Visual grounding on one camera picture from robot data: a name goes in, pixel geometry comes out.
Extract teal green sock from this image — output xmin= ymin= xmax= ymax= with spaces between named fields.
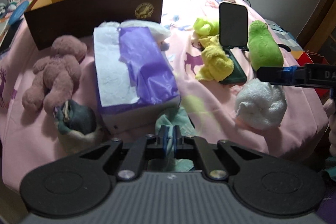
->
xmin=150 ymin=107 xmax=197 ymax=172

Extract green plush caterpillar toy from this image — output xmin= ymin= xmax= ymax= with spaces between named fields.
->
xmin=247 ymin=20 xmax=284 ymax=71

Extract white fluffy towel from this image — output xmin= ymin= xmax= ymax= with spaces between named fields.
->
xmin=235 ymin=79 xmax=287 ymax=130

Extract yellow towel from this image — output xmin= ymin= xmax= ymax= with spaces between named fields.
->
xmin=195 ymin=35 xmax=234 ymax=82

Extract lime green mesh scrunchie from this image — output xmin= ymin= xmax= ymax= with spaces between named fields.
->
xmin=193 ymin=18 xmax=219 ymax=36

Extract pink plush teddy bear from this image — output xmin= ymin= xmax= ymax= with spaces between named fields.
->
xmin=22 ymin=35 xmax=87 ymax=115

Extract person's hand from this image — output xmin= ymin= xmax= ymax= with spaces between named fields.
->
xmin=323 ymin=98 xmax=336 ymax=157

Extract purple tissue pack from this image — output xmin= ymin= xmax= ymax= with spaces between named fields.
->
xmin=93 ymin=26 xmax=181 ymax=134

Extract black phone on stand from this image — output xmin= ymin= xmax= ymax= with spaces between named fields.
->
xmin=219 ymin=2 xmax=248 ymax=49

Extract white plastic bag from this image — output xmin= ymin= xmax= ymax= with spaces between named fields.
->
xmin=99 ymin=19 xmax=171 ymax=43

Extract brown cardboard storage box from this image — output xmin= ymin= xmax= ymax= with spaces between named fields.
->
xmin=24 ymin=0 xmax=163 ymax=50

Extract blue oval object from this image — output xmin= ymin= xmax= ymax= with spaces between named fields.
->
xmin=8 ymin=0 xmax=30 ymax=26

